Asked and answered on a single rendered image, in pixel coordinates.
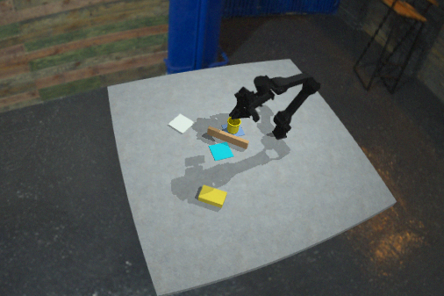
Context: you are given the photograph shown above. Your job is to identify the yellow rectangular block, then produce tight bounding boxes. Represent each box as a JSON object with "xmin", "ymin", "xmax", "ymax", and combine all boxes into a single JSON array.
[{"xmin": 198, "ymin": 185, "xmax": 227, "ymax": 208}]

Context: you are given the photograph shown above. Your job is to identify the yellow cup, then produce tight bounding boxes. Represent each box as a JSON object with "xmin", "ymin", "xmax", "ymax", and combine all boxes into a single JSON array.
[{"xmin": 227, "ymin": 117, "xmax": 241, "ymax": 134}]

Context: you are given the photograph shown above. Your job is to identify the white flat square pad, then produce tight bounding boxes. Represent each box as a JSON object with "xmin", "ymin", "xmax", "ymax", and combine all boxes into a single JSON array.
[{"xmin": 168, "ymin": 114, "xmax": 195, "ymax": 134}]

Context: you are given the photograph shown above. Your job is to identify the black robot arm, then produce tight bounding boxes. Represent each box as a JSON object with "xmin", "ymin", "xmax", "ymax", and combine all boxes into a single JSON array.
[{"xmin": 239, "ymin": 71, "xmax": 320, "ymax": 140}]

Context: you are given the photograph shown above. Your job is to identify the tan wooden plank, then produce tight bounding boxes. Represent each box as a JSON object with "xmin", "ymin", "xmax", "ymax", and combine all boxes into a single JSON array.
[{"xmin": 207, "ymin": 126, "xmax": 249, "ymax": 149}]

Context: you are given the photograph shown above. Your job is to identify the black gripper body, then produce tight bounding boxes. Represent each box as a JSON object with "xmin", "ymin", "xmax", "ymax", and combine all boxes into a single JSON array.
[{"xmin": 234, "ymin": 92, "xmax": 263, "ymax": 123}]

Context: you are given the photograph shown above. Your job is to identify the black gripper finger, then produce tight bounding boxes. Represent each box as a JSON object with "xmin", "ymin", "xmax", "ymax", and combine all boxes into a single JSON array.
[
  {"xmin": 229, "ymin": 99, "xmax": 242, "ymax": 117},
  {"xmin": 231, "ymin": 106, "xmax": 250, "ymax": 119}
]

